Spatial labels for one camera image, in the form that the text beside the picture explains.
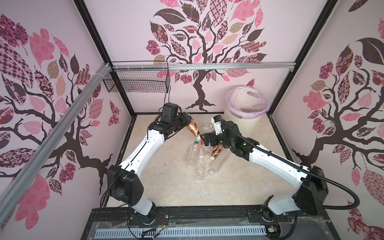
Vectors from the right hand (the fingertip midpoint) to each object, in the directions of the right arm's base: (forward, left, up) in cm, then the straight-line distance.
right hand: (207, 132), depth 78 cm
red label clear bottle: (0, -1, -20) cm, 20 cm away
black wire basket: (+38, +37, +10) cm, 54 cm away
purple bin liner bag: (+30, -30, -6) cm, 42 cm away
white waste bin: (+10, -28, -10) cm, 31 cm away
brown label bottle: (+2, +8, +2) cm, 8 cm away
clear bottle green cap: (0, +8, -24) cm, 25 cm away
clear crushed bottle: (-13, +4, -22) cm, 26 cm away
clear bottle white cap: (-14, -3, -21) cm, 25 cm away
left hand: (+6, +9, +2) cm, 12 cm away
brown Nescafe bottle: (0, -7, -20) cm, 22 cm away
